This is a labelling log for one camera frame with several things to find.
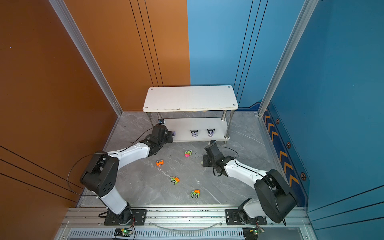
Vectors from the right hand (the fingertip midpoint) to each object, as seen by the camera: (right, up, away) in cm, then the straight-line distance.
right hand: (204, 159), depth 89 cm
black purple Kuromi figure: (+4, +16, +5) cm, 17 cm away
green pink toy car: (-10, +2, +5) cm, 12 cm away
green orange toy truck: (-6, -16, -10) cm, 20 cm away
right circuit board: (+21, -31, -19) cm, 42 cm away
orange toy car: (-27, -2, 0) cm, 27 cm away
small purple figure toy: (-19, +15, +5) cm, 25 cm away
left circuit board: (-40, -31, -18) cm, 54 cm away
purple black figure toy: (-6, +15, +5) cm, 17 cm away
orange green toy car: (-17, -10, -6) cm, 21 cm away
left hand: (-21, +16, +5) cm, 27 cm away
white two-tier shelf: (-7, +30, +31) cm, 44 cm away
